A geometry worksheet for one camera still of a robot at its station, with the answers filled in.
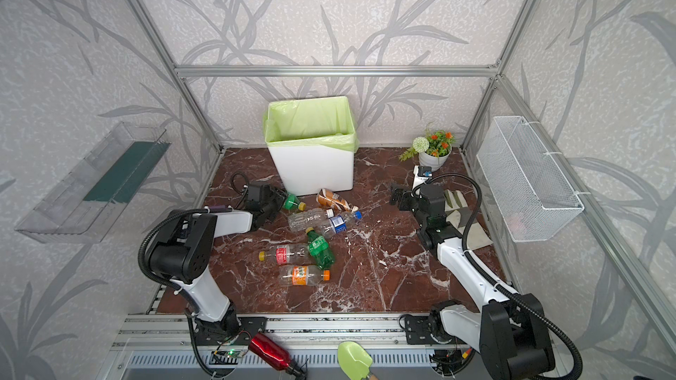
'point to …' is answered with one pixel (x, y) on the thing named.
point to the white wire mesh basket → (532, 198)
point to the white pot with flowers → (433, 149)
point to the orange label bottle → (302, 275)
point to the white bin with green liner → (312, 143)
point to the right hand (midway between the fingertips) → (406, 177)
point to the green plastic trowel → (354, 360)
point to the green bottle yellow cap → (291, 202)
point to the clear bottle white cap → (300, 221)
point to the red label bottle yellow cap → (287, 254)
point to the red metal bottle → (271, 351)
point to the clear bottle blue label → (340, 222)
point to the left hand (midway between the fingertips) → (288, 186)
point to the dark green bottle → (319, 248)
